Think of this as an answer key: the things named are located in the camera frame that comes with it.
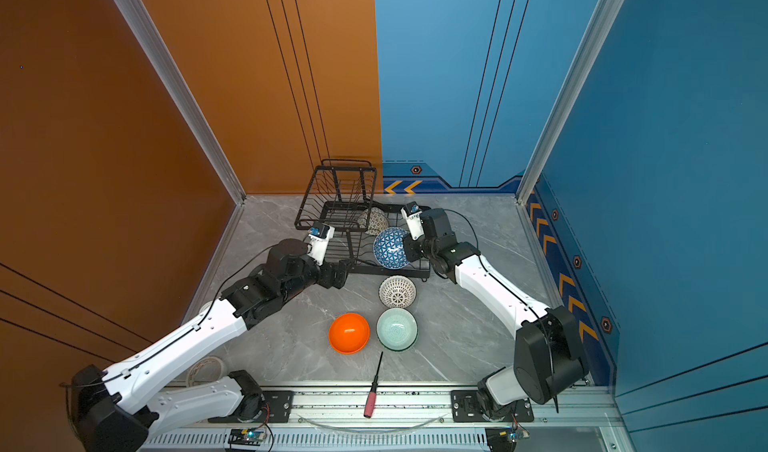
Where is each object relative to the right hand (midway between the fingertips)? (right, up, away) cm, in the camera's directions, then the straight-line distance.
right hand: (404, 238), depth 85 cm
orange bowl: (-15, -26, -2) cm, 31 cm away
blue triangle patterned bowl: (-5, -3, 0) cm, 5 cm away
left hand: (-16, -3, -10) cm, 19 cm away
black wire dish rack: (-22, +15, +21) cm, 34 cm away
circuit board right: (+23, -46, -15) cm, 54 cm away
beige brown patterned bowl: (-11, +5, +24) cm, 26 cm away
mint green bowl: (-2, -26, -2) cm, 26 cm away
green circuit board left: (-38, -47, -14) cm, 62 cm away
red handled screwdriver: (-9, -40, -11) cm, 42 cm away
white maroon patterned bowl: (-2, -17, +7) cm, 18 cm away
